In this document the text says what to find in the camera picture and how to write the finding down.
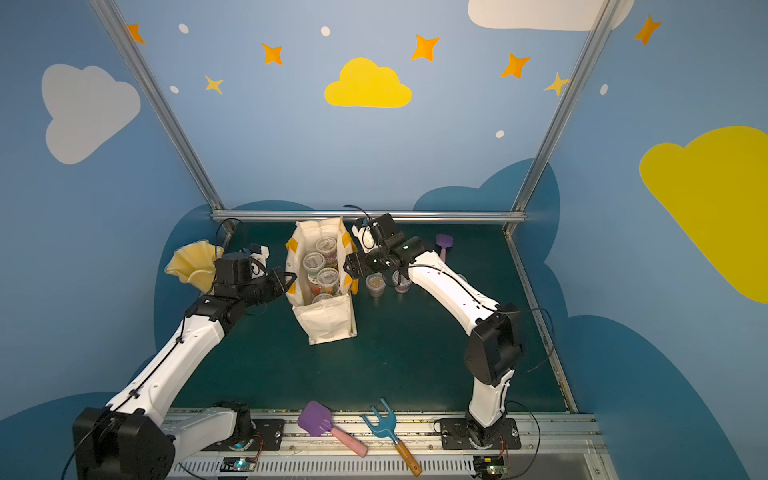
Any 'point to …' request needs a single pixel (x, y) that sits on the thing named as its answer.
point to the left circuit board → (238, 464)
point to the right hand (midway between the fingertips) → (362, 261)
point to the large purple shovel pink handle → (315, 419)
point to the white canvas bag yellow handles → (323, 295)
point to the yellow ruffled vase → (195, 264)
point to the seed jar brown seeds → (376, 284)
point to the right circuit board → (490, 466)
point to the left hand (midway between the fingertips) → (302, 274)
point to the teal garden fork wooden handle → (386, 428)
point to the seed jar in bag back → (327, 245)
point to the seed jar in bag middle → (313, 262)
